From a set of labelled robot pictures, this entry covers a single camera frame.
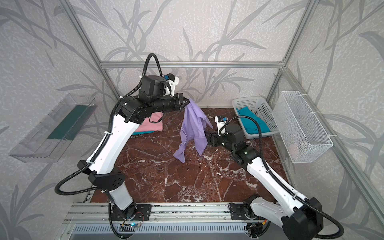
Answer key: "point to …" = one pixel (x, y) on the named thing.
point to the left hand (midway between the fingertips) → (192, 96)
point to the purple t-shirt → (195, 121)
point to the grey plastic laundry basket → (258, 107)
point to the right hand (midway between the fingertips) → (211, 126)
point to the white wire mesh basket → (302, 137)
